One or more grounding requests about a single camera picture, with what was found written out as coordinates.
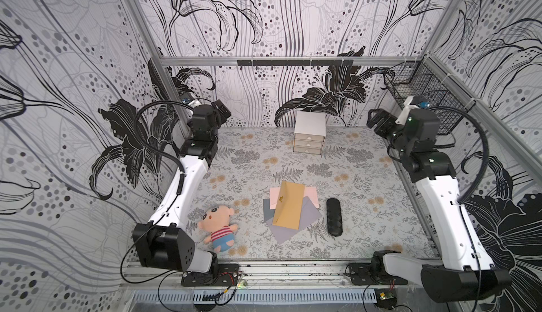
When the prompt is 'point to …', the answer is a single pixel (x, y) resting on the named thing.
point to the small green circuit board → (384, 296)
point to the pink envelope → (308, 191)
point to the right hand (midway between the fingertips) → (381, 114)
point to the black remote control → (335, 225)
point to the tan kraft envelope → (288, 205)
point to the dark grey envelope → (268, 213)
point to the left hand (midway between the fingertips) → (216, 111)
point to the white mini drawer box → (309, 132)
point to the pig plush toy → (216, 222)
